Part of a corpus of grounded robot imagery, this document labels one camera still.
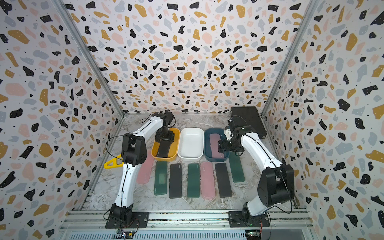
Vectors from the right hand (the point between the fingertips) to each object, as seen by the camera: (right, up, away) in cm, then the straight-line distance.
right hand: (226, 149), depth 86 cm
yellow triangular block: (-69, -9, +8) cm, 70 cm away
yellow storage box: (-33, -3, +13) cm, 36 cm away
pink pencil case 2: (-6, +4, +20) cm, 21 cm away
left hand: (-37, +3, +17) cm, 40 cm away
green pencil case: (-19, -18, 0) cm, 26 cm away
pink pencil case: (-11, -23, -4) cm, 25 cm away
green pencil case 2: (+7, -12, +6) cm, 16 cm away
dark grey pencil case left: (-30, -18, 0) cm, 35 cm away
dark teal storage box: (-10, +1, +15) cm, 18 cm away
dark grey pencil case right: (-2, -18, +1) cm, 19 cm away
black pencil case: (-39, -1, +11) cm, 41 cm away
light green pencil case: (-38, -21, -1) cm, 43 cm away
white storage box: (-22, +2, +17) cm, 28 cm away
